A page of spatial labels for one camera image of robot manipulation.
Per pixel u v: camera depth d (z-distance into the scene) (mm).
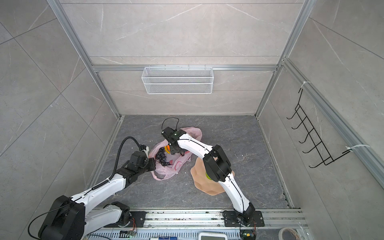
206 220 741
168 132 764
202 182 850
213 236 659
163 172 837
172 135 701
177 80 1009
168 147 878
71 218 398
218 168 582
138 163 674
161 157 923
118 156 623
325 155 609
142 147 778
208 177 603
